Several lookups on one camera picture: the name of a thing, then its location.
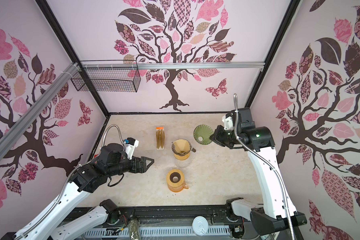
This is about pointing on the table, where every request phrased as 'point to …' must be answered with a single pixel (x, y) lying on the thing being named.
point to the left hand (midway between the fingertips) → (147, 163)
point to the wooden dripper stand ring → (182, 158)
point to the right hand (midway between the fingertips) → (211, 135)
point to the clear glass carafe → (183, 163)
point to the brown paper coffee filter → (181, 145)
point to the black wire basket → (112, 80)
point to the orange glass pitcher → (184, 185)
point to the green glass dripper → (202, 133)
